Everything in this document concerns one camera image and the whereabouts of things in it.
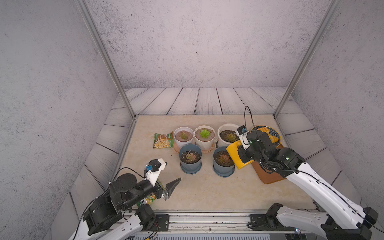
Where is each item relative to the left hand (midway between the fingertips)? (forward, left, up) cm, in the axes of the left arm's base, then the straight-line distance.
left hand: (174, 173), depth 59 cm
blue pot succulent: (+20, -6, -22) cm, 30 cm away
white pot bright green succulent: (+32, -14, -18) cm, 39 cm away
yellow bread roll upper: (+41, -56, -23) cm, 74 cm away
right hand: (+14, -30, -3) cm, 33 cm away
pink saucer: (+27, -16, -29) cm, 43 cm away
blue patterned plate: (+40, -64, -28) cm, 80 cm away
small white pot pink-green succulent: (+33, -1, -18) cm, 37 cm away
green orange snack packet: (+36, +14, -29) cm, 49 cm away
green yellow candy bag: (-2, +17, -28) cm, 33 cm away
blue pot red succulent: (+14, -24, -21) cm, 35 cm away
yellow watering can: (+14, -27, -5) cm, 30 cm away
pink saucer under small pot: (+29, +4, -28) cm, 40 cm away
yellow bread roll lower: (+34, -61, -25) cm, 74 cm away
